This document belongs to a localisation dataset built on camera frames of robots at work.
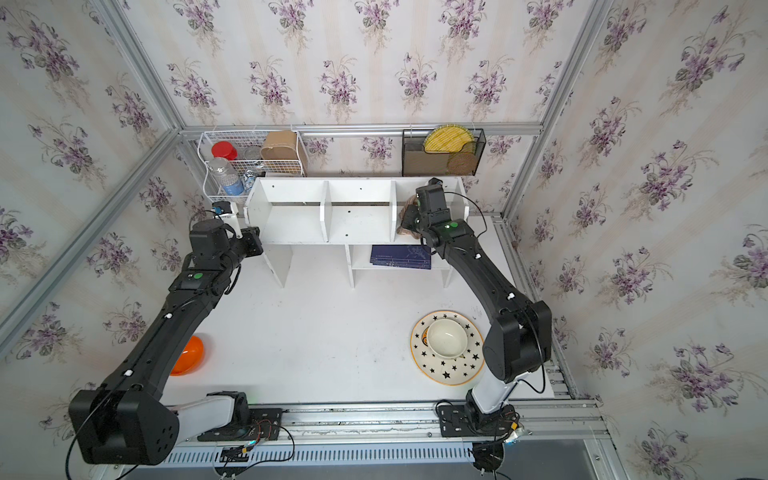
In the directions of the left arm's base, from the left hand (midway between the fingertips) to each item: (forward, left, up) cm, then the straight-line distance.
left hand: (263, 230), depth 78 cm
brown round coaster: (+29, -58, +1) cm, 65 cm away
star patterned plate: (-29, -50, -26) cm, 63 cm away
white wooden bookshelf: (+10, -25, -4) cm, 27 cm away
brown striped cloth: (0, -37, 0) cm, 37 cm away
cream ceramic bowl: (-20, -51, -25) cm, 60 cm away
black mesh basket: (+33, -44, -1) cm, 55 cm away
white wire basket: (+26, +11, +3) cm, 28 cm away
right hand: (+7, -41, 0) cm, 41 cm away
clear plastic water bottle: (+19, +15, +3) cm, 24 cm away
